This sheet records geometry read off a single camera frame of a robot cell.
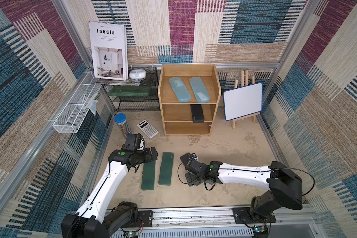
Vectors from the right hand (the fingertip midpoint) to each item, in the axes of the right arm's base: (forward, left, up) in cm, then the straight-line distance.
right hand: (193, 175), depth 84 cm
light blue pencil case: (+39, +7, +29) cm, 49 cm away
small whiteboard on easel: (+43, -35, +15) cm, 57 cm away
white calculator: (+35, +31, -2) cm, 47 cm away
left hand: (+7, +23, +11) cm, 27 cm away
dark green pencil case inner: (+2, +16, -3) cm, 16 cm away
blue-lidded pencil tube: (+28, +42, +17) cm, 53 cm away
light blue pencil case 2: (+39, -5, +28) cm, 49 cm away
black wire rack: (+57, +49, +2) cm, 76 cm away
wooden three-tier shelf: (+31, +9, +15) cm, 35 cm away
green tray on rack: (+47, +39, +23) cm, 65 cm away
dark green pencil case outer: (0, +26, -3) cm, 26 cm away
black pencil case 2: (+31, -4, +16) cm, 36 cm away
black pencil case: (-5, +1, +8) cm, 9 cm away
